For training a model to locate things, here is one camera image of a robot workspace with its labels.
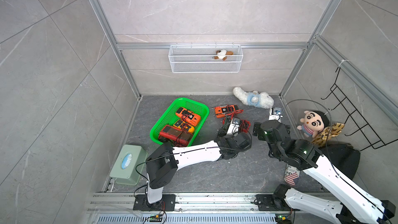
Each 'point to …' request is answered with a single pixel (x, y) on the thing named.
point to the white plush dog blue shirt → (260, 99)
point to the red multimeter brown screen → (176, 136)
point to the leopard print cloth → (324, 137)
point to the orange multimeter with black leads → (188, 116)
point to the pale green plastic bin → (129, 165)
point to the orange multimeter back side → (221, 111)
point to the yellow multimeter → (184, 126)
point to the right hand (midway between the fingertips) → (267, 123)
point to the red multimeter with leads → (233, 125)
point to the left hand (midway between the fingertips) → (233, 130)
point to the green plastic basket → (170, 117)
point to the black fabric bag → (344, 156)
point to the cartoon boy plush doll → (312, 123)
